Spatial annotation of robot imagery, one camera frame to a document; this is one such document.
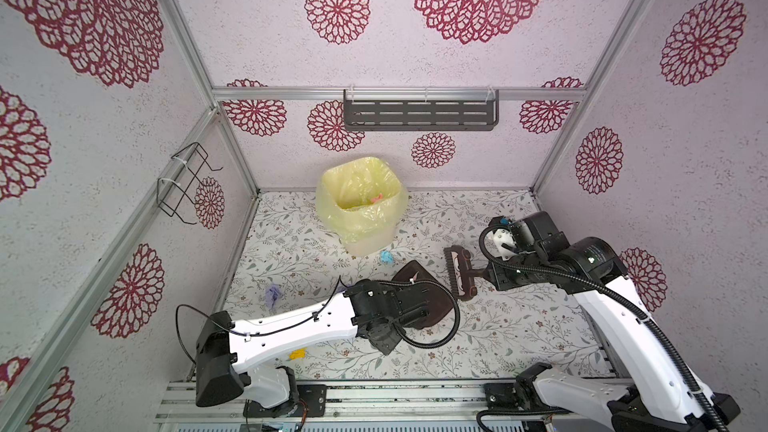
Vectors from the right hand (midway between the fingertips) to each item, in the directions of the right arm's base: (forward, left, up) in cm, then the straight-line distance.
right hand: (488, 268), depth 68 cm
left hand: (-12, +25, -13) cm, 30 cm away
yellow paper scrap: (-13, +47, -25) cm, 55 cm away
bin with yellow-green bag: (+34, +34, -13) cm, 49 cm away
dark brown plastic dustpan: (-3, +10, -12) cm, 16 cm away
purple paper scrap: (+3, +58, -23) cm, 63 cm away
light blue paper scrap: (+18, +24, -25) cm, 39 cm away
